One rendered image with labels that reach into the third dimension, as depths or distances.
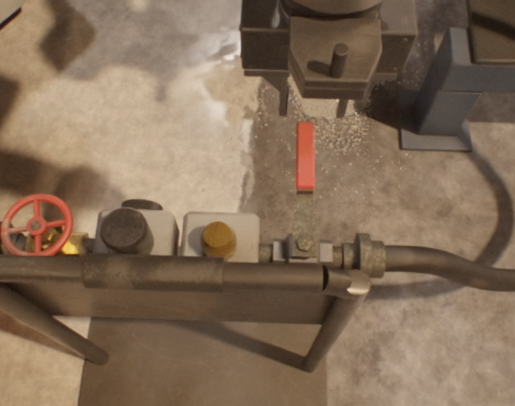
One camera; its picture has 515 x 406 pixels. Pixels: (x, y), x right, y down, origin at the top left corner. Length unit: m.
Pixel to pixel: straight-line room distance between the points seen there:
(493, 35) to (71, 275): 0.81
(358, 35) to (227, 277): 0.23
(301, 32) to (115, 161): 0.86
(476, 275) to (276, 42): 0.40
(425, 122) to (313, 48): 0.82
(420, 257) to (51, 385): 0.70
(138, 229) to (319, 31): 0.29
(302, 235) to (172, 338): 0.51
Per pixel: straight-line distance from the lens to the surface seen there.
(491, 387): 1.14
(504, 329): 1.17
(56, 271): 0.55
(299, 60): 0.39
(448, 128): 1.24
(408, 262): 0.66
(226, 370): 1.07
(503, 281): 0.80
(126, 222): 0.61
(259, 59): 0.48
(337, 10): 0.40
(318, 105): 1.26
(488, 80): 1.12
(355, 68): 0.39
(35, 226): 0.64
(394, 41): 0.47
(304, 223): 0.64
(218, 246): 0.60
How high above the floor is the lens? 1.06
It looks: 67 degrees down
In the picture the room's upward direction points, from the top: straight up
